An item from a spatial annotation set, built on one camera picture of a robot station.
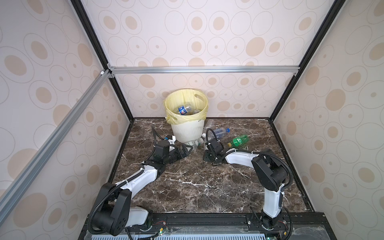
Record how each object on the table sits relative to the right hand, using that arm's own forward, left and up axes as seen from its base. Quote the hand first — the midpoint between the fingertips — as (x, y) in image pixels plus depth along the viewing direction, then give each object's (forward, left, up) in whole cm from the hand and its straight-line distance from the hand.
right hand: (205, 156), depth 97 cm
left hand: (-5, +8, +16) cm, 19 cm away
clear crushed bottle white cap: (+26, -5, +2) cm, 26 cm away
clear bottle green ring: (+9, +5, +1) cm, 11 cm away
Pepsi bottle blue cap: (+23, +14, +20) cm, 33 cm away
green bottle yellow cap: (+9, -23, +4) cm, 25 cm away
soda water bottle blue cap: (+18, -12, +3) cm, 22 cm away
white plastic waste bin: (+10, +10, +13) cm, 19 cm away
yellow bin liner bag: (+32, +7, +23) cm, 40 cm away
